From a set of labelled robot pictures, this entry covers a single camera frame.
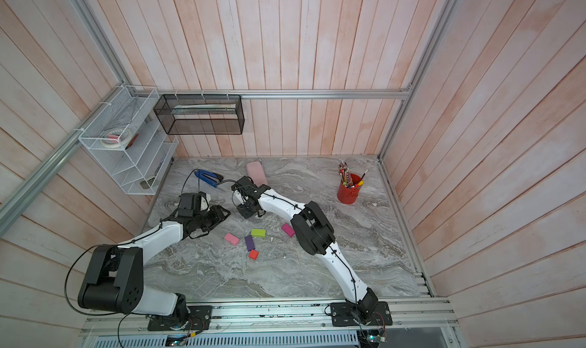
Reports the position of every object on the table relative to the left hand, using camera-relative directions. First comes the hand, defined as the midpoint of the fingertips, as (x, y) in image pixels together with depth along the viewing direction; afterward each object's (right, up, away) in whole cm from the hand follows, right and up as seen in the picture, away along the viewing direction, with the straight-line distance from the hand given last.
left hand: (228, 217), depth 92 cm
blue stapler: (-15, +17, +19) cm, 29 cm away
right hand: (+6, +2, +9) cm, 10 cm away
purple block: (+9, -10, -1) cm, 14 cm away
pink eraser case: (+8, +20, +22) cm, 31 cm away
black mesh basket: (-16, +46, +12) cm, 50 cm away
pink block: (+2, -9, -1) cm, 9 cm away
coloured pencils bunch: (+48, +18, 0) cm, 51 cm away
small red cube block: (+11, -14, -4) cm, 18 cm away
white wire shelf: (-28, +20, -13) cm, 37 cm away
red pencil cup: (+50, +11, +3) cm, 51 cm away
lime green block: (+12, -7, +2) cm, 14 cm away
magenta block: (+25, -6, +1) cm, 26 cm away
